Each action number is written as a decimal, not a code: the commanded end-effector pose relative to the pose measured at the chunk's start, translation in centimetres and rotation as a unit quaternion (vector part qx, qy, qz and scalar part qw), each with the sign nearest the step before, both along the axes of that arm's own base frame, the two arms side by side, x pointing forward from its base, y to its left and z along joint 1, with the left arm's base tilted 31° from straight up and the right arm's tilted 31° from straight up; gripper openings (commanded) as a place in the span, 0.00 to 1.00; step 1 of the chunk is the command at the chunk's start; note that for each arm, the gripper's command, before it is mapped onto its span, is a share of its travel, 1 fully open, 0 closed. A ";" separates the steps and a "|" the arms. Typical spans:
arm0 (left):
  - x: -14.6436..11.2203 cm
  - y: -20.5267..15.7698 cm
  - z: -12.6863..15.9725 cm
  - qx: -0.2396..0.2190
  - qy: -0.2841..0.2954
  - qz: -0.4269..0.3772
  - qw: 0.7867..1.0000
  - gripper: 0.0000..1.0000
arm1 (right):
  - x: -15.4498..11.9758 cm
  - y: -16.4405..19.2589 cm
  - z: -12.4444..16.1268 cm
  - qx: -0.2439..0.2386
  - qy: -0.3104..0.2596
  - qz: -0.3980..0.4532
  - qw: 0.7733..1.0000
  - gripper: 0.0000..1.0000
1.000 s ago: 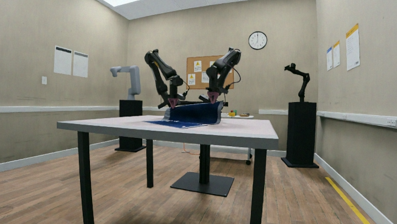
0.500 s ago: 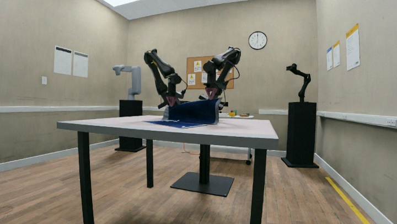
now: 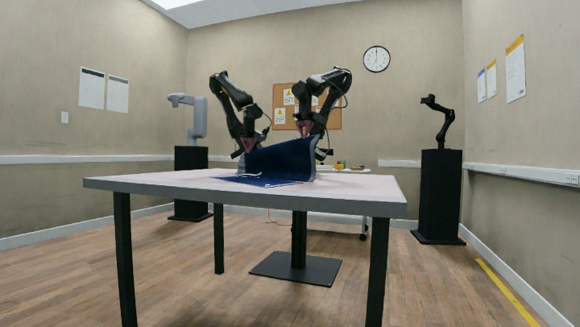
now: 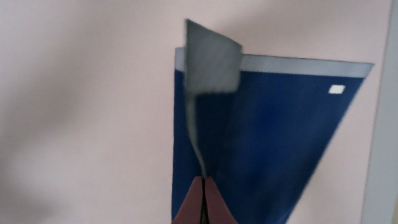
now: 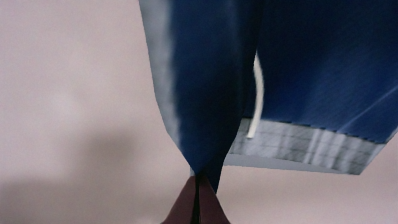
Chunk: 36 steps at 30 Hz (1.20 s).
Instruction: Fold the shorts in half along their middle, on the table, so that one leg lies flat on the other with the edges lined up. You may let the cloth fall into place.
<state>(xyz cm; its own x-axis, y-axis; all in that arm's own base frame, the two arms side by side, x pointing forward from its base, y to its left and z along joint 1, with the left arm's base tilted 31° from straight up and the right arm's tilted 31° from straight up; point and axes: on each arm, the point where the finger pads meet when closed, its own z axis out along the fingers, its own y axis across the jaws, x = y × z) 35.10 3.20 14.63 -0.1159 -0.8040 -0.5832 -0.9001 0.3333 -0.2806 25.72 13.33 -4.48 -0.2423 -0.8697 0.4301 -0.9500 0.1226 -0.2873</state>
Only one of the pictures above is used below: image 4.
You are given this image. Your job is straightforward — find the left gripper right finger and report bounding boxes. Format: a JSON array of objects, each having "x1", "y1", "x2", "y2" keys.
[{"x1": 204, "y1": 176, "x2": 238, "y2": 224}]

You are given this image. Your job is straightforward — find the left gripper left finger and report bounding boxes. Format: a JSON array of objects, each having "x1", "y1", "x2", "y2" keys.
[{"x1": 171, "y1": 176, "x2": 203, "y2": 224}]

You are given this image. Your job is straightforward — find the blue shorts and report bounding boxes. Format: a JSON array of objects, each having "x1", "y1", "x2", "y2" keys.
[{"x1": 170, "y1": 17, "x2": 373, "y2": 224}]

